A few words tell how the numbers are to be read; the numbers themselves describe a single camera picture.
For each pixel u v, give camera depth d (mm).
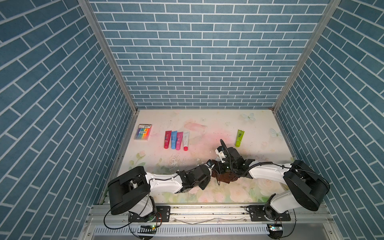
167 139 1016
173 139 1016
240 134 1050
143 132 1048
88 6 696
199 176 650
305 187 442
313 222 728
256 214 737
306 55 876
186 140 998
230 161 693
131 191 431
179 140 1014
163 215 734
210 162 752
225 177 843
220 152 811
